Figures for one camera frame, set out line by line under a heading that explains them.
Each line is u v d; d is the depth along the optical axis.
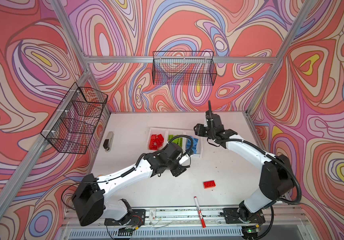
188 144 0.98
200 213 0.75
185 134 0.78
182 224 0.73
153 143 0.99
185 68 0.96
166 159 0.58
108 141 0.98
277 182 0.45
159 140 0.98
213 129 0.66
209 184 0.84
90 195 0.40
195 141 0.96
